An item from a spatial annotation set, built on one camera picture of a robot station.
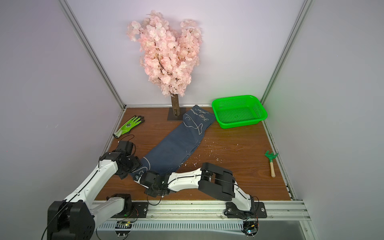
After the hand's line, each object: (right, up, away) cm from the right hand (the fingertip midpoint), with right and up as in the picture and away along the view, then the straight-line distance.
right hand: (147, 182), depth 80 cm
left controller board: (-9, -20, -8) cm, 23 cm away
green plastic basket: (+62, +41, +37) cm, 83 cm away
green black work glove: (-19, +33, +30) cm, 49 cm away
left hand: (-7, +8, +4) cm, 11 cm away
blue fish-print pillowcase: (+12, +16, +15) cm, 25 cm away
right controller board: (+53, -17, -10) cm, 57 cm away
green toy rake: (+75, +11, +12) cm, 77 cm away
